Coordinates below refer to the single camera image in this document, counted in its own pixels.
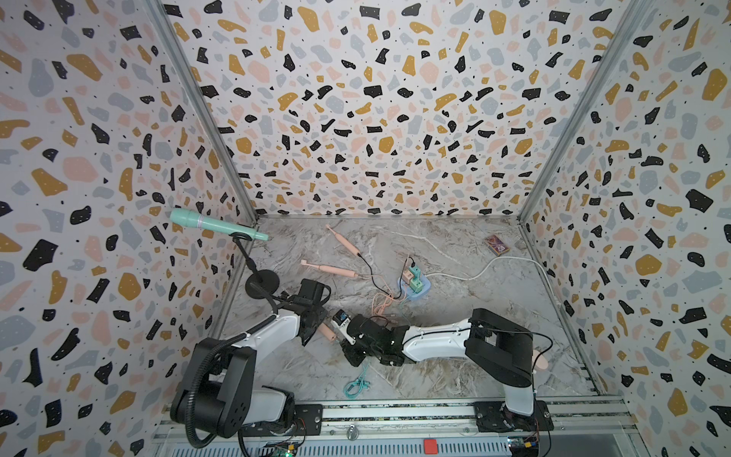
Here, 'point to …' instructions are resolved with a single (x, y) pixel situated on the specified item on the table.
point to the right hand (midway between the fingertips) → (345, 345)
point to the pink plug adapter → (407, 276)
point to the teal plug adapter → (415, 270)
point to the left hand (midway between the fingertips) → (327, 314)
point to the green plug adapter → (416, 286)
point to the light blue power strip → (405, 289)
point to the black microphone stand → (262, 283)
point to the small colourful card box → (497, 245)
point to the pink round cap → (542, 361)
